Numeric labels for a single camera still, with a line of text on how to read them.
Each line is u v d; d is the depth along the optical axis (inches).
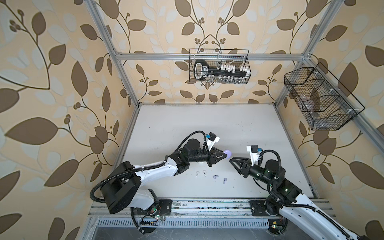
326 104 28.5
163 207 29.1
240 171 26.0
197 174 33.4
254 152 25.7
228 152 28.4
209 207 29.7
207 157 26.2
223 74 33.2
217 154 26.3
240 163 26.2
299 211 20.8
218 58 35.8
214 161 27.3
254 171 25.3
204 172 34.0
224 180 32.5
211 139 26.2
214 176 33.2
